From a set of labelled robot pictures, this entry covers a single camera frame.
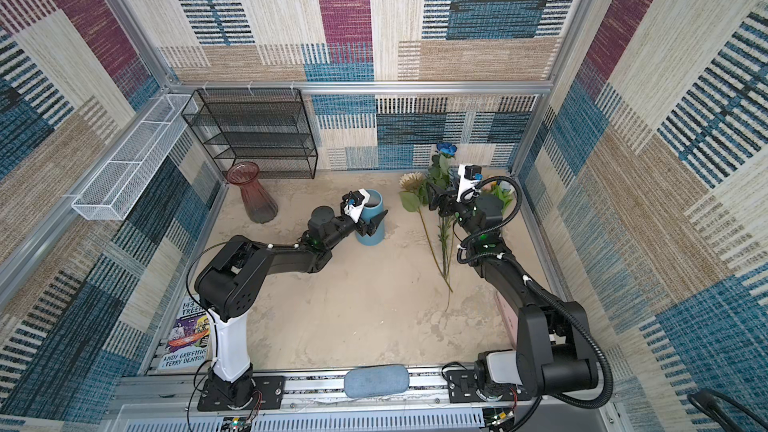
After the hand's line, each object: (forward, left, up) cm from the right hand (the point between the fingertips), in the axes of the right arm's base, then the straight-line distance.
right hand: (439, 183), depth 82 cm
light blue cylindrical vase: (-3, +18, -5) cm, 19 cm away
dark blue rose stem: (+19, -4, -14) cm, 24 cm away
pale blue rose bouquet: (+18, -4, -15) cm, 23 cm away
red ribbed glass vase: (+9, +57, -17) cm, 60 cm away
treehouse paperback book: (-33, +68, -24) cm, 79 cm away
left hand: (+2, +17, -8) cm, 19 cm away
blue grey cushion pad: (-42, +18, -23) cm, 51 cm away
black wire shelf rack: (+34, +58, -7) cm, 67 cm away
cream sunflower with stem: (+15, +4, -23) cm, 28 cm away
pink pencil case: (-29, -18, -23) cm, 41 cm away
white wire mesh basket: (-8, +79, +8) cm, 80 cm away
